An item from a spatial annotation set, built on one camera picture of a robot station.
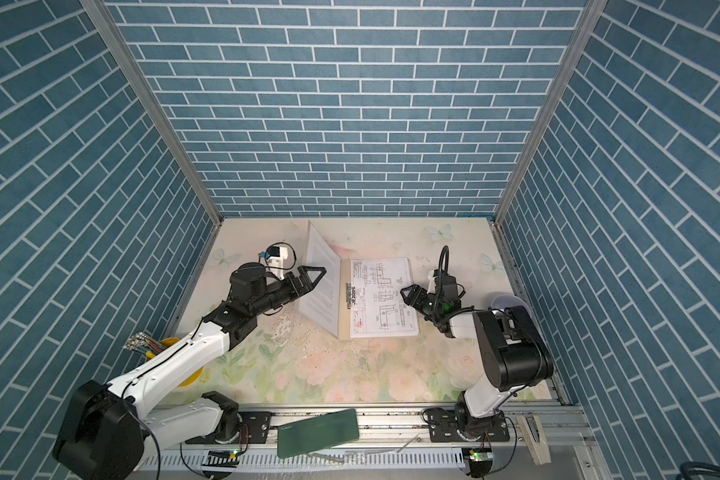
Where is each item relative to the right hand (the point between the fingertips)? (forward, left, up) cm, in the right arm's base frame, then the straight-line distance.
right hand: (405, 292), depth 95 cm
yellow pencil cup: (-38, +38, +30) cm, 62 cm away
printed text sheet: (-10, +25, +6) cm, 27 cm away
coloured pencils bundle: (-27, +64, +14) cm, 71 cm away
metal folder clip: (-1, +18, -3) cm, 19 cm away
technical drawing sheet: (-5, +8, -4) cm, 10 cm away
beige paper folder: (-4, +19, -3) cm, 20 cm away
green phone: (-41, +21, -2) cm, 46 cm away
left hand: (-8, +24, +18) cm, 31 cm away
